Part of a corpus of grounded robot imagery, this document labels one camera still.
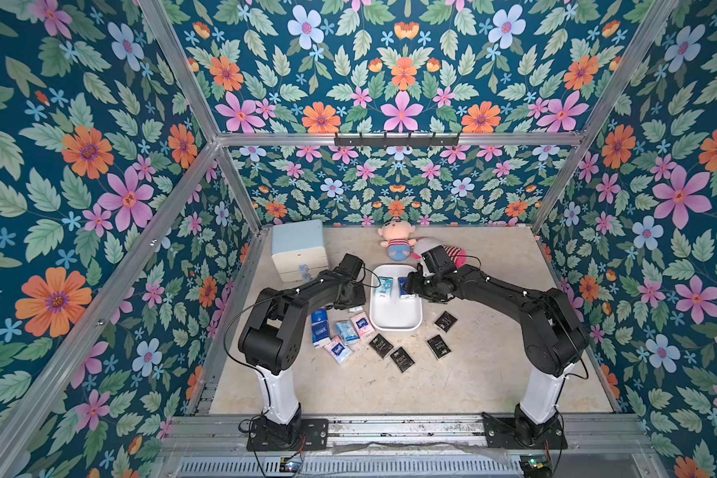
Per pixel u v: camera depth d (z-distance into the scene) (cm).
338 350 86
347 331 88
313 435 74
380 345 86
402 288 99
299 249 93
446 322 91
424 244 108
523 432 65
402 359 84
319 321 91
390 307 96
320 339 86
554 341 49
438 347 86
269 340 49
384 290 98
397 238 108
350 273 78
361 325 90
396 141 94
